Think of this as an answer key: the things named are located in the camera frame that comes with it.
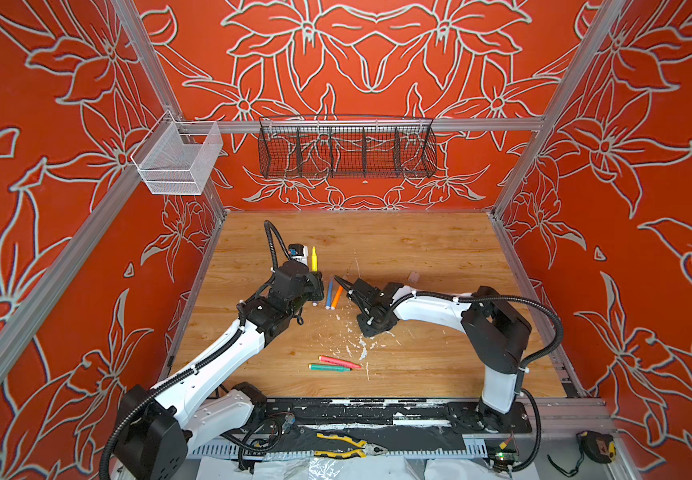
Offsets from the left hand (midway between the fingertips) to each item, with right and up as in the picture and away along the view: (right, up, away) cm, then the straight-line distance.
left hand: (318, 271), depth 79 cm
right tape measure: (+65, -39, -12) cm, 77 cm away
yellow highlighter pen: (-1, +3, -1) cm, 4 cm away
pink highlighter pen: (+6, -26, +2) cm, 26 cm away
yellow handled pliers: (+12, -40, -11) cm, 43 cm away
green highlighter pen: (+3, -27, +2) cm, 27 cm away
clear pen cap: (+31, -4, +21) cm, 38 cm away
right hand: (+13, -18, +9) cm, 24 cm away
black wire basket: (+8, +40, +18) cm, 44 cm away
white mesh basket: (-47, +35, +14) cm, 60 cm away
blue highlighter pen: (+2, -9, +16) cm, 18 cm away
